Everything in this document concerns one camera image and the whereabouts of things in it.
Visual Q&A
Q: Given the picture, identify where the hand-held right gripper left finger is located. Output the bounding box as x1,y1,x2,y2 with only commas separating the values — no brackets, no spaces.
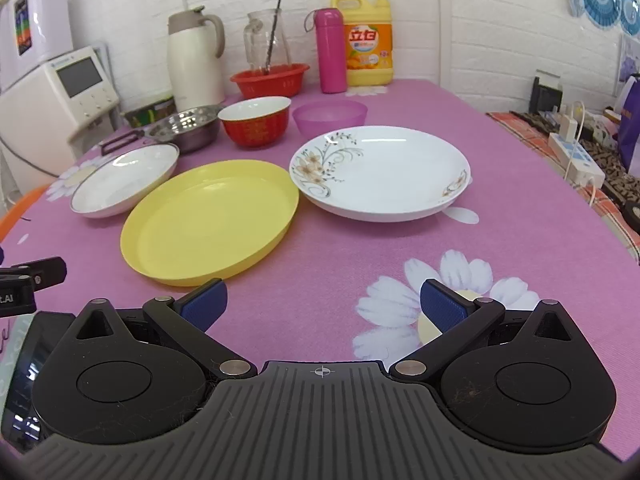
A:
62,277,259,379

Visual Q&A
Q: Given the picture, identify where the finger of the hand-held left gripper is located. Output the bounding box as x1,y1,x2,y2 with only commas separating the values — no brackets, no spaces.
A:
0,256,68,292

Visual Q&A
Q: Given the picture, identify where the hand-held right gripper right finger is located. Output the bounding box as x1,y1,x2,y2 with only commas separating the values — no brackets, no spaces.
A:
388,278,587,381

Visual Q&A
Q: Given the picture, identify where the yellow plastic plate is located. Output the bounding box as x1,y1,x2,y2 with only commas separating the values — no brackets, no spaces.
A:
120,160,300,287

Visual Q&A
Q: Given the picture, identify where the white silver-rimmed plate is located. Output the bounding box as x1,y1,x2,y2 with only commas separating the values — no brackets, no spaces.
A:
69,143,181,219

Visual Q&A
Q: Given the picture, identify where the white floral plate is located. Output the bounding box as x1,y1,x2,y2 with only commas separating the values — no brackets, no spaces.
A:
289,126,472,222

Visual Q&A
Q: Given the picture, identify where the stainless steel bowl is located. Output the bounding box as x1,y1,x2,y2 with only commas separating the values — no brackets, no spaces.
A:
144,105,224,155

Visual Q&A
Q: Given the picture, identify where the red bowl white inside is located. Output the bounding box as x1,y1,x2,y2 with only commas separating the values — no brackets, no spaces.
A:
218,96,292,149

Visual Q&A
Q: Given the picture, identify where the purple plastic bowl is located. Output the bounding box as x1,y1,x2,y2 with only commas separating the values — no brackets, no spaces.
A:
292,99,369,140

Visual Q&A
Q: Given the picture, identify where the orange stool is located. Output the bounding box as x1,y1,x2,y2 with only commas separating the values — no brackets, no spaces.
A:
0,185,52,242

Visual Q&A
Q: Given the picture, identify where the pink floral tablecloth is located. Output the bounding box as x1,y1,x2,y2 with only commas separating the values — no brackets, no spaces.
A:
0,78,640,463

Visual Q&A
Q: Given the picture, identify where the white appliance with screen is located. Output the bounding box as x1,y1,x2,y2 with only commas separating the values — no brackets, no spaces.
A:
0,46,122,194

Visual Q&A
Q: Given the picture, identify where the green instant noodle bowl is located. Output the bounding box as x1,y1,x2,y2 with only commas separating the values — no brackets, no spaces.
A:
123,95,176,129

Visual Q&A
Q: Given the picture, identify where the white power strip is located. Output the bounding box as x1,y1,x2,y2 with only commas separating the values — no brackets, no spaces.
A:
548,131,606,189

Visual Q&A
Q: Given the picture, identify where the leopard print cloth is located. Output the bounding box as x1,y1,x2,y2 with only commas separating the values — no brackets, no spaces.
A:
509,110,640,207

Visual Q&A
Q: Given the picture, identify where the white charger plug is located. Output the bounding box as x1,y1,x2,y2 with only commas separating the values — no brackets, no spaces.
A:
558,112,584,141

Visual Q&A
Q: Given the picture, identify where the red plastic basket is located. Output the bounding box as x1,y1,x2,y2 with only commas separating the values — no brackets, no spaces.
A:
230,63,311,100

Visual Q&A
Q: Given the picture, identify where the black box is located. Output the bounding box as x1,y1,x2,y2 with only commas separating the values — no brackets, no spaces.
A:
531,76,565,116

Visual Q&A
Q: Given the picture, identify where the cream thermos jug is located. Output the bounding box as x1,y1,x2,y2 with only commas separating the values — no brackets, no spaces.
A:
166,5,227,114

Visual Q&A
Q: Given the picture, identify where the white water purifier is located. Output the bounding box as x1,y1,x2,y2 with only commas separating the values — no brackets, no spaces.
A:
0,0,74,94

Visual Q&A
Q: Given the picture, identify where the purple bag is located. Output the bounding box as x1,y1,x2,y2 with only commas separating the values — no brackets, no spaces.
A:
617,73,640,177

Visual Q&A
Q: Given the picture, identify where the clear glass jug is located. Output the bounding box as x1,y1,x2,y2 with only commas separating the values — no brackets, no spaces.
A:
243,9,292,74

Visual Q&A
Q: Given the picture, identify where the yellow detergent bottle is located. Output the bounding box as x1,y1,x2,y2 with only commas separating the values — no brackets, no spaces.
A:
330,0,395,87

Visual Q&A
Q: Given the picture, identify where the pink thermos bottle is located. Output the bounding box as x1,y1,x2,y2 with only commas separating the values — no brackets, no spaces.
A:
304,8,349,95

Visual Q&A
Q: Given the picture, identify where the dark stirring rod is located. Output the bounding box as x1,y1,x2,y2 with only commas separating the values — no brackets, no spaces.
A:
263,0,282,74

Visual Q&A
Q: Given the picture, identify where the grey appliance cable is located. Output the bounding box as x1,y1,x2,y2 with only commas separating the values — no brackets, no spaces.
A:
0,134,57,182

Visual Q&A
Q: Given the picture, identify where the black square frame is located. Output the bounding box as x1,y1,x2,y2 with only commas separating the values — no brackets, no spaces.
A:
99,129,146,157

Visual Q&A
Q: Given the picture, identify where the white charger cable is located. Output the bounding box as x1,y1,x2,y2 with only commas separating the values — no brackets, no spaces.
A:
564,100,599,207

